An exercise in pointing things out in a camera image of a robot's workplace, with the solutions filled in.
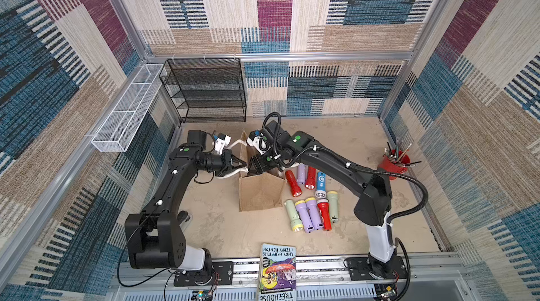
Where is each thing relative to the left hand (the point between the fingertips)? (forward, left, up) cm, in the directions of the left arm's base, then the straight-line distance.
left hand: (245, 165), depth 78 cm
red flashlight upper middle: (+4, -27, -17) cm, 32 cm away
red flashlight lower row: (-8, -30, -18) cm, 36 cm away
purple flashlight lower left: (-13, -22, -18) cm, 31 cm away
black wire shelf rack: (+47, +24, -1) cm, 53 cm away
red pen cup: (+9, -64, -12) cm, 66 cm away
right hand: (0, -4, -2) cm, 5 cm away
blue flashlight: (0, -31, -17) cm, 35 cm away
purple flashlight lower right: (-9, -26, -17) cm, 32 cm away
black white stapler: (-13, +25, -16) cm, 32 cm away
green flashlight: (-7, -34, -17) cm, 39 cm away
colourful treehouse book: (-31, -11, -18) cm, 38 cm away
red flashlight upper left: (-1, -19, -17) cm, 25 cm away
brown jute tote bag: (-4, -6, -13) cm, 14 cm away
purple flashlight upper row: (+6, -23, -17) cm, 29 cm away
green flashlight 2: (-13, -18, -17) cm, 27 cm away
